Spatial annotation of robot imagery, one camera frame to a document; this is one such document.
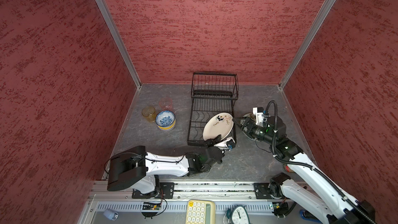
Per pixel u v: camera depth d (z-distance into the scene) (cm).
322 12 81
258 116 70
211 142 68
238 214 65
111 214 65
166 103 106
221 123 85
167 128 90
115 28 89
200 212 68
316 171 47
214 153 58
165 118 95
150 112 92
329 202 43
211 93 132
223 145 66
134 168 42
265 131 61
